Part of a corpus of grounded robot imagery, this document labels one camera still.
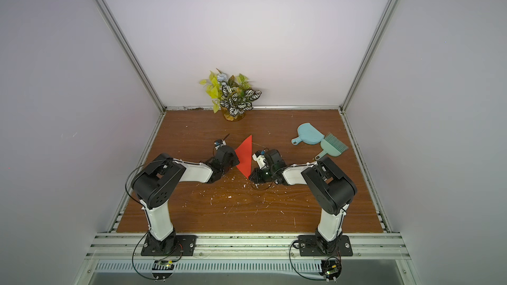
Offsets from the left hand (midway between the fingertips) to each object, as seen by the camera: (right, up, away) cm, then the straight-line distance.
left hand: (240, 154), depth 98 cm
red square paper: (+2, 0, +3) cm, 3 cm away
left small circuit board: (-26, -38, -27) cm, 53 cm away
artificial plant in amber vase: (-4, +30, -3) cm, 30 cm away
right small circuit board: (+36, -38, -28) cm, 60 cm away
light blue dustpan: (+38, +10, +9) cm, 40 cm away
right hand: (+5, -9, -8) cm, 13 cm away
